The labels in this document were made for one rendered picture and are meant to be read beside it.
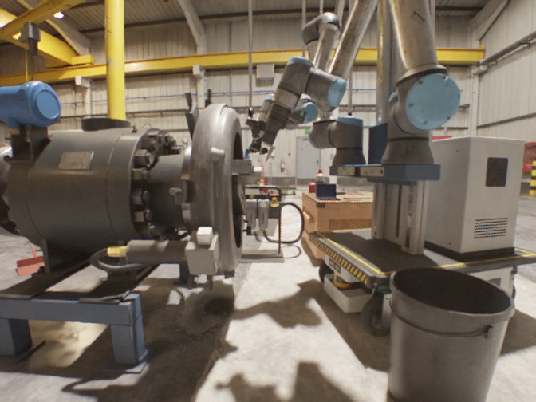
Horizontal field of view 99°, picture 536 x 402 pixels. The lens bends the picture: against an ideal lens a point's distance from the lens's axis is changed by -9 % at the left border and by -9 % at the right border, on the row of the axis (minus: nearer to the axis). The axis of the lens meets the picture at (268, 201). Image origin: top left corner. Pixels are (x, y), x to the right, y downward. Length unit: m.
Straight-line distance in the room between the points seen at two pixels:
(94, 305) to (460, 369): 1.11
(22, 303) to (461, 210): 1.74
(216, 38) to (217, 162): 13.04
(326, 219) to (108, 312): 1.42
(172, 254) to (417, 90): 0.87
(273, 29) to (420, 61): 12.65
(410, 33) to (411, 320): 0.83
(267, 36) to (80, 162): 12.56
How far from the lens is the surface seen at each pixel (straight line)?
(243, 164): 1.02
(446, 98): 0.91
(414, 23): 0.99
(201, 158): 0.85
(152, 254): 0.86
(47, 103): 1.29
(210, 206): 0.82
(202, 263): 0.81
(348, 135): 1.45
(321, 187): 2.06
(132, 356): 1.12
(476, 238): 1.39
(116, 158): 1.08
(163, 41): 14.74
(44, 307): 1.20
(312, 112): 1.30
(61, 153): 1.23
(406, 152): 1.05
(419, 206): 1.27
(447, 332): 0.79
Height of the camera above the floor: 0.70
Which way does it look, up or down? 7 degrees down
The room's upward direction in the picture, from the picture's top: straight up
